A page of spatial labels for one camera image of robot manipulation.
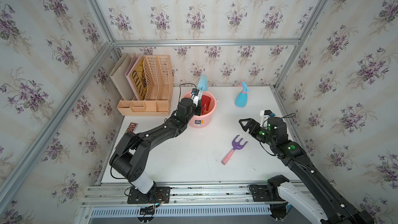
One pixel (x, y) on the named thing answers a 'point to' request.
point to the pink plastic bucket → (204, 120)
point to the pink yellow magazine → (136, 76)
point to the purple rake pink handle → (236, 146)
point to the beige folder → (117, 75)
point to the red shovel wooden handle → (206, 101)
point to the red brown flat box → (132, 126)
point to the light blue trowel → (202, 85)
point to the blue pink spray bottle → (241, 99)
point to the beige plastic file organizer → (157, 101)
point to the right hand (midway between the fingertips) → (245, 124)
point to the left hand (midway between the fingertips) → (201, 99)
